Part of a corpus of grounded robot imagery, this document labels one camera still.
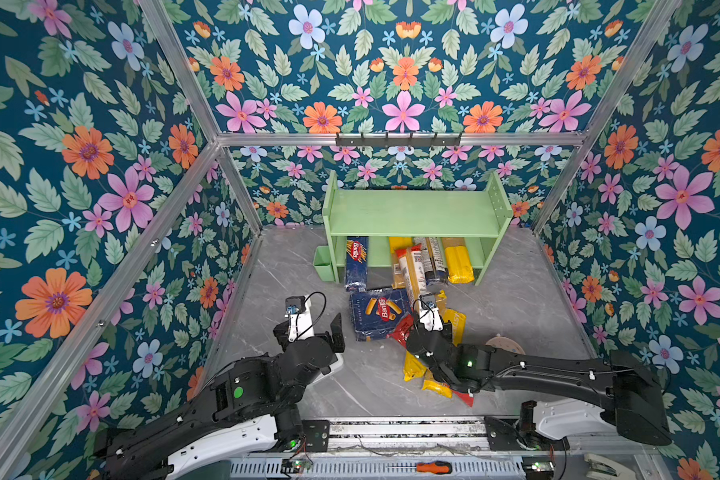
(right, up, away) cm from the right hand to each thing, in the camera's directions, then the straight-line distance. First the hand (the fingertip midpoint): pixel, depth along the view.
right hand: (418, 314), depth 77 cm
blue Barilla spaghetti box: (-17, +14, +14) cm, 26 cm away
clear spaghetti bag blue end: (+6, +14, +14) cm, 21 cm away
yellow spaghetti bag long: (-5, +19, +19) cm, 27 cm away
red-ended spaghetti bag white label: (+1, +12, +3) cm, 12 cm away
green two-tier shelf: (-11, +31, +42) cm, 53 cm away
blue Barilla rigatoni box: (-12, -2, +13) cm, 17 cm away
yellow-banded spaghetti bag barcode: (+14, +12, +12) cm, 22 cm away
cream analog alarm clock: (+27, -11, +10) cm, 31 cm away
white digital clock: (-23, -16, +5) cm, 29 cm away
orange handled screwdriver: (+3, -34, -8) cm, 35 cm away
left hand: (-21, +2, -12) cm, 24 cm away
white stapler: (+42, -34, -9) cm, 55 cm away
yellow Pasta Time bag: (+14, -5, +15) cm, 22 cm away
